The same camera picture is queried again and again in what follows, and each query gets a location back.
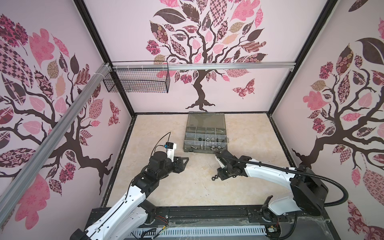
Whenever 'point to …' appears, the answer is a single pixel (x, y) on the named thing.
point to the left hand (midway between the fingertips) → (185, 161)
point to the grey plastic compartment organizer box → (205, 132)
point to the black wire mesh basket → (138, 77)
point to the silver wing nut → (214, 146)
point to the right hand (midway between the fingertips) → (219, 172)
